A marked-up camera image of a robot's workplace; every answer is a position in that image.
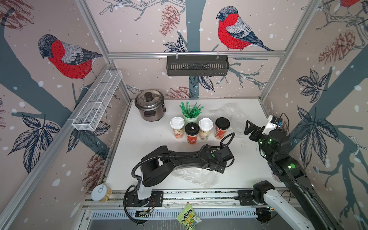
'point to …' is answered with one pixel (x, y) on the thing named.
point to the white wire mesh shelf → (85, 119)
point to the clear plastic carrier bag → (207, 178)
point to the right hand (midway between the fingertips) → (254, 121)
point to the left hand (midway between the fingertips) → (224, 166)
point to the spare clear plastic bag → (237, 118)
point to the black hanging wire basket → (197, 65)
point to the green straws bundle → (188, 108)
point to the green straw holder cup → (191, 116)
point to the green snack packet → (187, 218)
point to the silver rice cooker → (149, 103)
